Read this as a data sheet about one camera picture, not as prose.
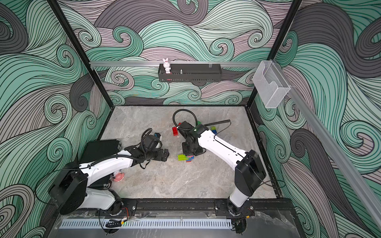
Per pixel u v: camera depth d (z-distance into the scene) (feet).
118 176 2.63
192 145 2.16
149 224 2.29
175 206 2.44
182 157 2.81
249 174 1.40
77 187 1.35
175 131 3.38
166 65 2.91
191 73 3.12
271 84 2.56
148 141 2.20
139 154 2.03
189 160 2.92
